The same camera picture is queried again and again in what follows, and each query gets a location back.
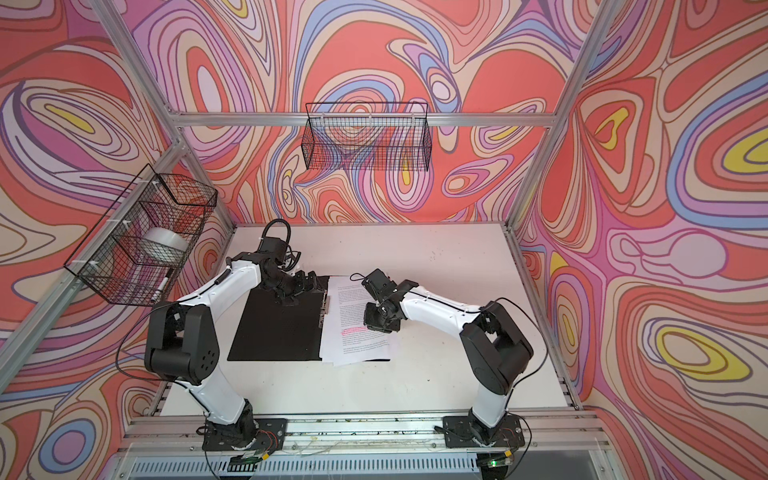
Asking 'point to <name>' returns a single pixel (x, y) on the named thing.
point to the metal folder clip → (325, 308)
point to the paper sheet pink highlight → (345, 338)
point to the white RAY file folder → (265, 329)
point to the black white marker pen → (160, 288)
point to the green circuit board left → (244, 462)
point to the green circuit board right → (495, 460)
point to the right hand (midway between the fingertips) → (373, 328)
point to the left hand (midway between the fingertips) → (315, 292)
